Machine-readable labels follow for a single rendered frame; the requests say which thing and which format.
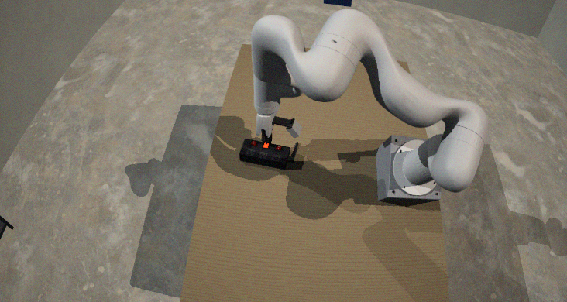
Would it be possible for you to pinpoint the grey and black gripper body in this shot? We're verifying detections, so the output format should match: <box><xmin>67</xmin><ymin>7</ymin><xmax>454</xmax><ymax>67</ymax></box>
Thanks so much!
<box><xmin>256</xmin><ymin>111</ymin><xmax>278</xmax><ymax>138</ymax></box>

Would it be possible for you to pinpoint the black power strip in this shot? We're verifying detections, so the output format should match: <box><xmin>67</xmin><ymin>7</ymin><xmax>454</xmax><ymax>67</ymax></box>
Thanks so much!
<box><xmin>239</xmin><ymin>139</ymin><xmax>298</xmax><ymax>170</ymax></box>

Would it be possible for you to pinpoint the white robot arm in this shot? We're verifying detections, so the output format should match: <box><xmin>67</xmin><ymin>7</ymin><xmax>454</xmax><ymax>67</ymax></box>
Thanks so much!
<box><xmin>251</xmin><ymin>9</ymin><xmax>488</xmax><ymax>196</ymax></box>

